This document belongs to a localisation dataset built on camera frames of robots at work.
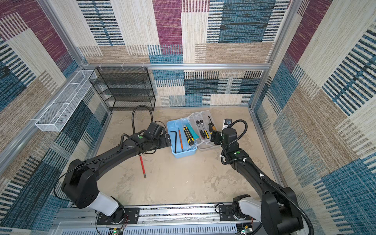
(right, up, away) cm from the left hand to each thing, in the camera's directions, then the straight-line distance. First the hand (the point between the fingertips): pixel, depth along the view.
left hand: (166, 139), depth 86 cm
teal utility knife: (+16, +2, +8) cm, 18 cm away
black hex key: (+4, -3, +13) cm, 14 cm away
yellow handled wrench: (+24, +2, +3) cm, 24 cm away
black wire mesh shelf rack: (-35, +35, +22) cm, 54 cm away
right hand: (+31, +4, -1) cm, 31 cm away
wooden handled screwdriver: (+29, +5, +8) cm, 30 cm away
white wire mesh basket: (-51, +12, -15) cm, 55 cm away
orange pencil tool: (+8, -4, +13) cm, 16 cm away
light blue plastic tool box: (+21, -4, +2) cm, 22 cm away
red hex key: (-15, -17, +3) cm, 23 cm away
